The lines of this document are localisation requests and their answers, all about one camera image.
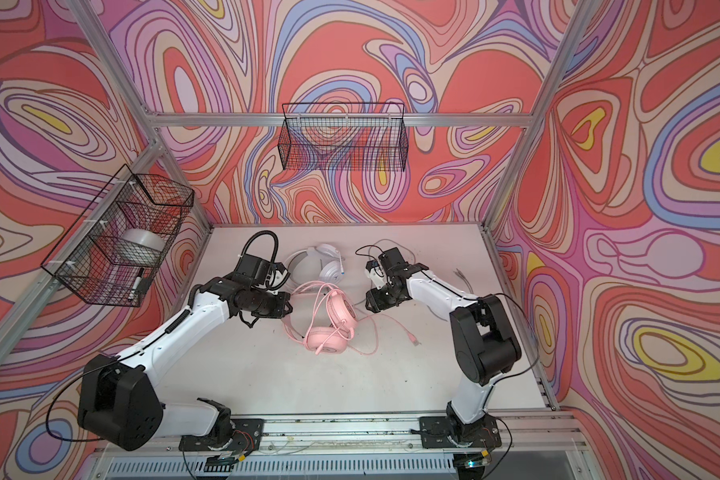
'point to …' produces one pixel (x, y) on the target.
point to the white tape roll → (141, 244)
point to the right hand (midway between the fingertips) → (379, 308)
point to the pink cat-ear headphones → (340, 326)
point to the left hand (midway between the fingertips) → (295, 306)
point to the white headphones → (321, 262)
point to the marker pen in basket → (136, 285)
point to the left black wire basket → (112, 253)
